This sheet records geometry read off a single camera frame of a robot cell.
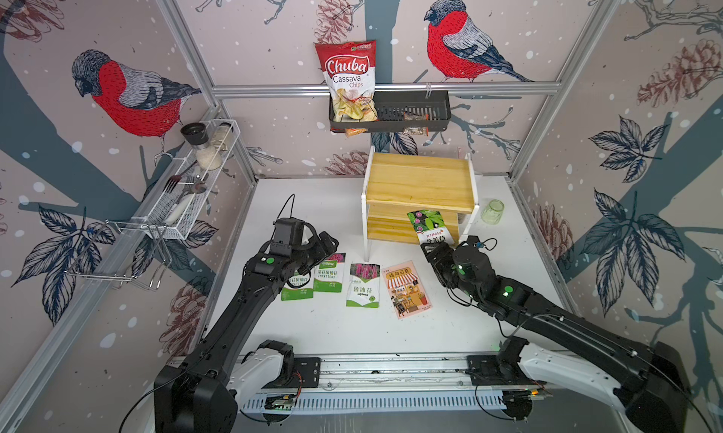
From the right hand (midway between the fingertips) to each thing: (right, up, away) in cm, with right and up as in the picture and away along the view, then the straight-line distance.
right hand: (421, 250), depth 77 cm
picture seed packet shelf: (-3, -15, +11) cm, 19 cm away
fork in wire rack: (-65, +19, -6) cm, 68 cm away
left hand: (-25, +2, +2) cm, 25 cm away
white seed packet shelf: (+4, +6, +8) cm, 11 cm away
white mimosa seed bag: (-17, -14, +12) cm, 25 cm away
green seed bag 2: (-31, -6, -13) cm, 34 cm away
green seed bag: (-28, -13, +14) cm, 34 cm away
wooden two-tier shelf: (-7, +18, -3) cm, 20 cm away
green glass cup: (+30, +9, +24) cm, 39 cm away
